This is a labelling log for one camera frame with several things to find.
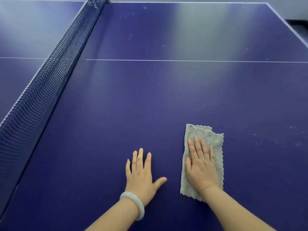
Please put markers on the blue table tennis table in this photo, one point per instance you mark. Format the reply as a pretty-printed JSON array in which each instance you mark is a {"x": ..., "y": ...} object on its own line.
[{"x": 156, "y": 93}]

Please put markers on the person's right hand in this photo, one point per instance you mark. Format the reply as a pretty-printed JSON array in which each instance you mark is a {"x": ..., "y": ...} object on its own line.
[{"x": 201, "y": 170}]

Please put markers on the person's left hand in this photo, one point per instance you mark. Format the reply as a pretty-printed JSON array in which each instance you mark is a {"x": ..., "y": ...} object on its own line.
[{"x": 142, "y": 180}]

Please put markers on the blue table net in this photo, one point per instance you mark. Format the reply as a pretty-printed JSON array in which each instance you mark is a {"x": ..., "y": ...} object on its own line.
[{"x": 48, "y": 69}]

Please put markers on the grey cleaning cloth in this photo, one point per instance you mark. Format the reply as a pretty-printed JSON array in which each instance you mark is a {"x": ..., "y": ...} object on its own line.
[{"x": 204, "y": 132}]

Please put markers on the person's right forearm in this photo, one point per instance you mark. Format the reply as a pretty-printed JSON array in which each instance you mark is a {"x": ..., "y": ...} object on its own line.
[{"x": 233, "y": 211}]

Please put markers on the white jade bangle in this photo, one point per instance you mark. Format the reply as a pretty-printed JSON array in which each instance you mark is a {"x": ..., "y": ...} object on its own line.
[{"x": 132, "y": 194}]

